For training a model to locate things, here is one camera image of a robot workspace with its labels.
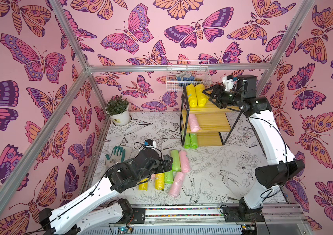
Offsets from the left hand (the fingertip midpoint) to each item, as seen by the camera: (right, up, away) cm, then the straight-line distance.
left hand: (168, 160), depth 68 cm
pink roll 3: (+4, -18, +11) cm, 21 cm away
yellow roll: (-5, -15, +15) cm, 22 cm away
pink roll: (+15, +17, +17) cm, 29 cm away
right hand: (+19, +32, +2) cm, 38 cm away
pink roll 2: (+10, -6, +21) cm, 24 cm away
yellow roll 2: (-14, -17, +11) cm, 25 cm away
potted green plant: (-35, +28, +31) cm, 54 cm away
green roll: (+12, +4, +27) cm, 30 cm away
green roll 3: (0, -13, +14) cm, 19 cm away
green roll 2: (+17, +6, +29) cm, 34 cm away
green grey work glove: (-32, -3, +24) cm, 40 cm away
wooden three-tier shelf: (+28, +17, +22) cm, 39 cm away
